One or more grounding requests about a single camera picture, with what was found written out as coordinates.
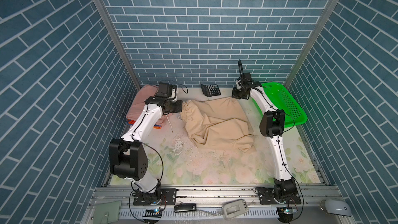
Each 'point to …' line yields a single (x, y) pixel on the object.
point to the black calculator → (209, 90)
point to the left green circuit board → (153, 213)
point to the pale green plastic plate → (107, 212)
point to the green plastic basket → (279, 97)
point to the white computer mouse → (338, 207)
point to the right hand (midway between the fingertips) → (232, 93)
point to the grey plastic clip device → (235, 208)
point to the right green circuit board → (287, 211)
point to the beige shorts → (220, 123)
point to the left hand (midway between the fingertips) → (180, 105)
